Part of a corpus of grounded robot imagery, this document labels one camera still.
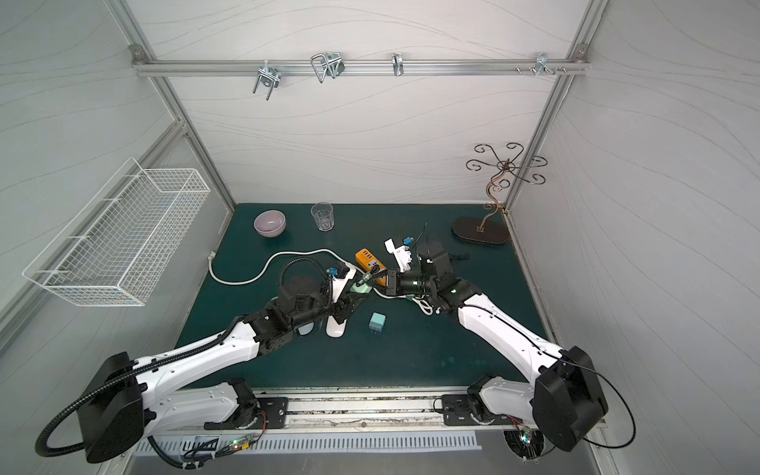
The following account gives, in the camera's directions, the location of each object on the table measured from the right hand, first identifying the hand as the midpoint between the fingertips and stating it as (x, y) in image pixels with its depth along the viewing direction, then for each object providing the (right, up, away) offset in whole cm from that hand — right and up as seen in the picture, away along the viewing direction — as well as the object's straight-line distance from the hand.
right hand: (369, 279), depth 73 cm
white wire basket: (-59, +8, -5) cm, 60 cm away
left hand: (-2, -3, +1) cm, 4 cm away
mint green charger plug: (+2, -15, +15) cm, 21 cm away
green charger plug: (-1, -2, -2) cm, 3 cm away
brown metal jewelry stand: (+37, +13, +38) cm, 55 cm away
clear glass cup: (-20, +19, +38) cm, 47 cm away
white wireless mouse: (-11, -16, +11) cm, 22 cm away
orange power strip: (-3, +2, +28) cm, 28 cm away
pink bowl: (-40, +16, +37) cm, 57 cm away
